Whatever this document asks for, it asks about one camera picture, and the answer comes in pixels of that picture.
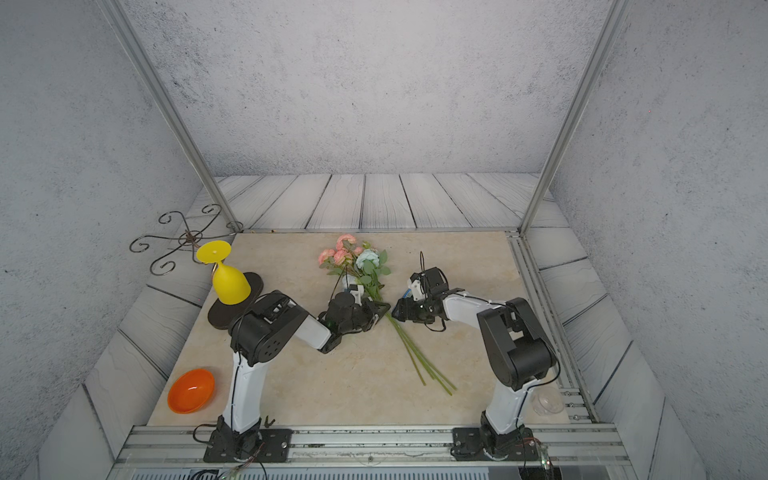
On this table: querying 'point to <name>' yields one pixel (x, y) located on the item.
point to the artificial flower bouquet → (367, 264)
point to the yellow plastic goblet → (230, 287)
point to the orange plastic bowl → (191, 391)
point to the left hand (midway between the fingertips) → (396, 308)
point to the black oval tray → (222, 314)
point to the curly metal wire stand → (189, 238)
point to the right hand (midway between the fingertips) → (404, 313)
